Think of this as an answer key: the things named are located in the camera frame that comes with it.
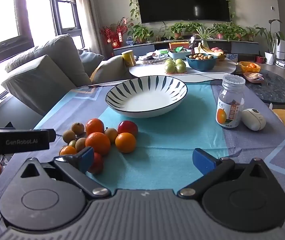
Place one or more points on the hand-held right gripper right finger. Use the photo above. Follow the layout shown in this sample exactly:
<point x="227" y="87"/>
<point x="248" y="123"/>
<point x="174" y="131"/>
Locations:
<point x="202" y="161"/>

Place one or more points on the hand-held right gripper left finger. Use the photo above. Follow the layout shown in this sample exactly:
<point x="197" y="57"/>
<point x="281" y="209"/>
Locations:
<point x="86" y="158"/>

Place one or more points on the reddish tangerine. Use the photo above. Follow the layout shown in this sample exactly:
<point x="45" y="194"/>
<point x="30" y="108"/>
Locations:
<point x="98" y="163"/>

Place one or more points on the large orange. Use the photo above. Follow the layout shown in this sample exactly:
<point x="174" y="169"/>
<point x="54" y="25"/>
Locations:
<point x="98" y="143"/>

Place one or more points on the small orange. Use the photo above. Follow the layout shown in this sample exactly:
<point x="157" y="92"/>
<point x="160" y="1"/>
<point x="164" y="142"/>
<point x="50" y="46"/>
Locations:
<point x="68" y="151"/>

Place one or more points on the small green fruit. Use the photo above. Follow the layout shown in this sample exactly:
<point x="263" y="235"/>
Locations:
<point x="72" y="143"/>

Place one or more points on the red plum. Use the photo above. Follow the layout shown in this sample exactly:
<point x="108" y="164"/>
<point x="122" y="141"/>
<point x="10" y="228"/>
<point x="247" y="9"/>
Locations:
<point x="128" y="127"/>

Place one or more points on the white bowl with dark stripes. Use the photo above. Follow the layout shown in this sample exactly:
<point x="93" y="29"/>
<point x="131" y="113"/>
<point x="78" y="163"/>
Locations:
<point x="145" y="102"/>

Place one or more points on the blue and grey patterned tablecloth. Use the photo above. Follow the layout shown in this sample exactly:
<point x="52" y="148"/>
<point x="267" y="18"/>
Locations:
<point x="170" y="140"/>

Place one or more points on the white oval device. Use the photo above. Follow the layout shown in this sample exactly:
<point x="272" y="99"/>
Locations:
<point x="253" y="119"/>

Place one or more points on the clear jar with orange label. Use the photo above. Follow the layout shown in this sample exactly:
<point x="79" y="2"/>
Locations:
<point x="230" y="100"/>

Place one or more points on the grey sofa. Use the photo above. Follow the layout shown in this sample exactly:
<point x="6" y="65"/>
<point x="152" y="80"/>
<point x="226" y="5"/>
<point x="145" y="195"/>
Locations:
<point x="45" y="67"/>

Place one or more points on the round white table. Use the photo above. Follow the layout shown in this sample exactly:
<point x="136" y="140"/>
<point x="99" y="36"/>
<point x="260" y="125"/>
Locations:
<point x="207" y="74"/>

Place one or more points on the yellow mat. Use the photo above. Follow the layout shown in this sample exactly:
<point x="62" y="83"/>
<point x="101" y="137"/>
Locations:
<point x="278" y="116"/>

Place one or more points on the beige pillow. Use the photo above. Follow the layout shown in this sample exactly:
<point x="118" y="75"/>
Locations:
<point x="110" y="70"/>

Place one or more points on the blue bowl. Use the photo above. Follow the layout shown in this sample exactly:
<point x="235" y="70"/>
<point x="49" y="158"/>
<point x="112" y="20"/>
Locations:
<point x="201" y="65"/>

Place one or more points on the pink tray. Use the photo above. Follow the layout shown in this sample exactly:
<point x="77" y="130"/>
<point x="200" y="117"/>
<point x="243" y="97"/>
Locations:
<point x="253" y="78"/>

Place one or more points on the grey pillow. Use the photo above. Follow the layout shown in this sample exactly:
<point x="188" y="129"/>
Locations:
<point x="91" y="61"/>

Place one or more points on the pack of green apples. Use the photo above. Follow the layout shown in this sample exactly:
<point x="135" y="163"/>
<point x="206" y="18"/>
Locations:
<point x="175" y="66"/>

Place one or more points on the orange basket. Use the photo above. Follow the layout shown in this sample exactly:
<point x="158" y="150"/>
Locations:
<point x="250" y="69"/>

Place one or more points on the dark marble table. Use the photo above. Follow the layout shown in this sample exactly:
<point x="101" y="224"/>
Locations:
<point x="275" y="87"/>

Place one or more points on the pile of longans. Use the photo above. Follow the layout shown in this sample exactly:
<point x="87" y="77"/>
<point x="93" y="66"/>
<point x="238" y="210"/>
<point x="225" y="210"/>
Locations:
<point x="200" y="57"/>

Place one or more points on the pile of tangerines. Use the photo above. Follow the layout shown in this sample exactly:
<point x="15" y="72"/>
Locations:
<point x="251" y="65"/>

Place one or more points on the yellow can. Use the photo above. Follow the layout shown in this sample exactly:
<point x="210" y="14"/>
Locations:
<point x="128" y="58"/>

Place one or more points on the light blue dish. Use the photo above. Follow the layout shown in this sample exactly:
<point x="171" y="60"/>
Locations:
<point x="178" y="54"/>

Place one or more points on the banana bunch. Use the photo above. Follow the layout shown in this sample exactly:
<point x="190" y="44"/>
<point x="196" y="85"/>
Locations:
<point x="207" y="50"/>

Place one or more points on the pink peach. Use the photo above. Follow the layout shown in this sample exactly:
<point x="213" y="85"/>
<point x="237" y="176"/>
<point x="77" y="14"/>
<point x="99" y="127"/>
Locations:
<point x="217" y="50"/>

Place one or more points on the glass plate of snacks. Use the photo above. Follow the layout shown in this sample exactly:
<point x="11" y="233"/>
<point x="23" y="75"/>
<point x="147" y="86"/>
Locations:
<point x="153" y="58"/>

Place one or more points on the red pot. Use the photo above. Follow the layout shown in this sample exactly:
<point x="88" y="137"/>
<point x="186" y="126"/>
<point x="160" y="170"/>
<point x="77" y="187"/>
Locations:
<point x="260" y="60"/>

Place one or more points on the orange box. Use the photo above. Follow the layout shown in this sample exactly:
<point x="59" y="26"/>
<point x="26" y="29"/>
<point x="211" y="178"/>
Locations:
<point x="177" y="45"/>

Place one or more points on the grey television cabinet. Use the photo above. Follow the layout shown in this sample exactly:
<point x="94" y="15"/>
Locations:
<point x="245" y="47"/>

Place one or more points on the spider plant in glass vase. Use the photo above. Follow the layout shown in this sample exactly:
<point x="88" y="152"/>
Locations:
<point x="203" y="36"/>

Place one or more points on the white robot vacuum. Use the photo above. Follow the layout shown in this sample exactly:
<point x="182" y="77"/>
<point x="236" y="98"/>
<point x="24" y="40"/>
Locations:
<point x="282" y="63"/>

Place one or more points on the red berry decoration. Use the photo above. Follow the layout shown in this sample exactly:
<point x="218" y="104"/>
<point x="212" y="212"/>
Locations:
<point x="112" y="32"/>

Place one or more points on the dark framed window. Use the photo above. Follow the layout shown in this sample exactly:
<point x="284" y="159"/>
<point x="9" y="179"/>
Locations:
<point x="5" y="12"/>

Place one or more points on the potted green plant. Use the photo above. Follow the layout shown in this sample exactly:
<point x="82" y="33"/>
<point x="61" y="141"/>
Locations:
<point x="194" y="27"/>
<point x="221" y="30"/>
<point x="248" y="32"/>
<point x="177" y="28"/>

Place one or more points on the tall plant in white pot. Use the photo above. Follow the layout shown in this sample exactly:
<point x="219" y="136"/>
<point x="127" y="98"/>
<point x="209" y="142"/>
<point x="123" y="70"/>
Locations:
<point x="270" y="42"/>

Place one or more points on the large potted pothos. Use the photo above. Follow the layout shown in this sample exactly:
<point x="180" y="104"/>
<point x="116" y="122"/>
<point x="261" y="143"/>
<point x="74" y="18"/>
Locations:
<point x="140" y="32"/>

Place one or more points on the white vacuum dock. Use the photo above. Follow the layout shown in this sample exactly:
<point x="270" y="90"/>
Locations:
<point x="281" y="48"/>

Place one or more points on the light curtain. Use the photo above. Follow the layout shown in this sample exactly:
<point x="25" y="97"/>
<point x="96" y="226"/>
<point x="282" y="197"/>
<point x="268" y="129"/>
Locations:
<point x="87" y="12"/>

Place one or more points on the hanging vine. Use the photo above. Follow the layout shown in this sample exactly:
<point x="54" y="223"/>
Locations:
<point x="230" y="5"/>
<point x="135" y="2"/>

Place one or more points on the black television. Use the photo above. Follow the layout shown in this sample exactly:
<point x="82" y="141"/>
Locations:
<point x="182" y="0"/>

